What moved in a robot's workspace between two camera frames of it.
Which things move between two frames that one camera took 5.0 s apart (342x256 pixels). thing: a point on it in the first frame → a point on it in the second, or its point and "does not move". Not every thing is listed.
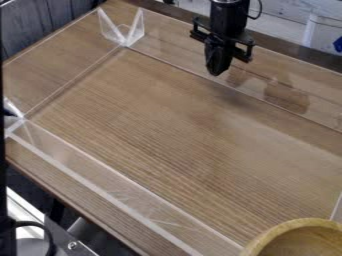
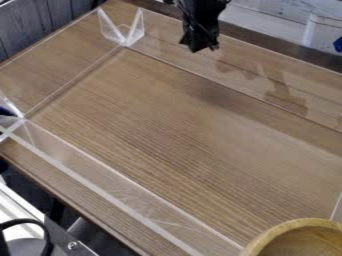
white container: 322,30 does not move
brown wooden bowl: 303,237 does not move
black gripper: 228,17 → 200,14
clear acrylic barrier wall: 116,188 does not move
